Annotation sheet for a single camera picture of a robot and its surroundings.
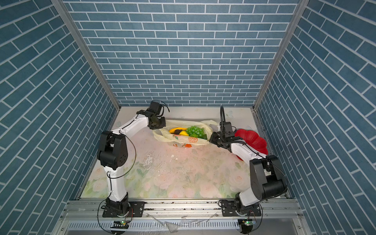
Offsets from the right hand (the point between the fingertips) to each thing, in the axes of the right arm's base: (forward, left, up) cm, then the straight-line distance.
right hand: (211, 137), depth 92 cm
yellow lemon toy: (+3, +19, -1) cm, 19 cm away
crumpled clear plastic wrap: (-46, +17, -10) cm, 51 cm away
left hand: (+8, +31, +1) cm, 32 cm away
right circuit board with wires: (-43, -18, -11) cm, 48 cm away
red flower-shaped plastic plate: (+5, -29, -7) cm, 31 cm away
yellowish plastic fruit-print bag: (-1, +31, +2) cm, 31 cm away
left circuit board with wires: (-48, +45, -12) cm, 66 cm away
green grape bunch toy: (+6, +10, -4) cm, 12 cm away
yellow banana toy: (+7, +27, -5) cm, 28 cm away
